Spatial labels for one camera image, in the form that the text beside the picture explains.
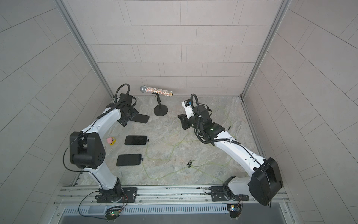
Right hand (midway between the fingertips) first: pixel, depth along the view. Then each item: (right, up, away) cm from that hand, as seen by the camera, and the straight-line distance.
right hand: (179, 116), depth 76 cm
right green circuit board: (+28, -46, -7) cm, 54 cm away
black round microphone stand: (-15, +3, +30) cm, 34 cm away
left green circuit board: (-30, -44, -12) cm, 55 cm away
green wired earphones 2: (+35, -5, +26) cm, 44 cm away
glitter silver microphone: (-24, +17, +15) cm, 33 cm away
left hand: (-30, 0, +17) cm, 35 cm away
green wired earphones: (-1, -32, +3) cm, 32 cm away
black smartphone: (-29, -3, +26) cm, 39 cm away
